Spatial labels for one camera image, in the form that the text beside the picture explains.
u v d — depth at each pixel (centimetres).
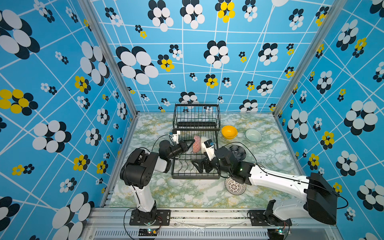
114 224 75
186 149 83
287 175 48
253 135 103
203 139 95
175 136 84
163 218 74
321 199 41
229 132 107
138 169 49
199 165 67
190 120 111
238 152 95
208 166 67
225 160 58
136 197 55
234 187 82
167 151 74
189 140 88
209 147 66
